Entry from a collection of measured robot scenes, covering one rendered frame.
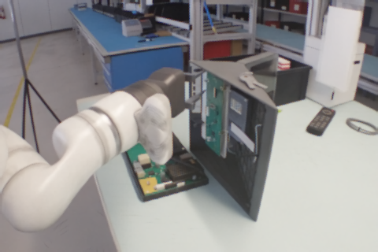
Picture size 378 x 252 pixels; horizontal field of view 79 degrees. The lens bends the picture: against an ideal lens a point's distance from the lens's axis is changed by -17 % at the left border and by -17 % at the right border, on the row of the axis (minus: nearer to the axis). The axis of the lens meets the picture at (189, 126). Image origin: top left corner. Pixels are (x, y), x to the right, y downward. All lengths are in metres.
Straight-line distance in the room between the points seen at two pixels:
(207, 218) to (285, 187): 0.17
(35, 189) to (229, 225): 0.31
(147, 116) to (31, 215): 0.17
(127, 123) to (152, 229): 0.20
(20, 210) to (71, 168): 0.06
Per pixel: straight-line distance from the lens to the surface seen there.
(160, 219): 0.47
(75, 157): 0.28
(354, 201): 0.57
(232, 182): 0.53
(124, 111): 0.33
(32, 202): 0.25
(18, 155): 0.28
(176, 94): 0.42
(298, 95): 0.93
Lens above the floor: 1.35
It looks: 29 degrees down
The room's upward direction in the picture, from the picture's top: 1 degrees counter-clockwise
